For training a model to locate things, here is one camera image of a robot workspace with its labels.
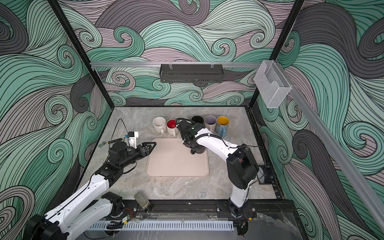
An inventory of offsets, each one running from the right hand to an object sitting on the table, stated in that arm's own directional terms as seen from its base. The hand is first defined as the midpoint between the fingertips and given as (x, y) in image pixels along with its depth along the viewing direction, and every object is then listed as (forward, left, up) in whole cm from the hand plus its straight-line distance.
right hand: (191, 145), depth 87 cm
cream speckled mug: (+19, +22, -5) cm, 30 cm away
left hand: (-4, +19, +9) cm, 22 cm away
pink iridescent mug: (+20, -13, -2) cm, 24 cm away
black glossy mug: (-7, -4, +8) cm, 11 cm away
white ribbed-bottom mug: (+14, +13, -2) cm, 20 cm away
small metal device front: (-29, +23, -5) cm, 38 cm away
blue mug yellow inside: (+15, -20, +1) cm, 25 cm away
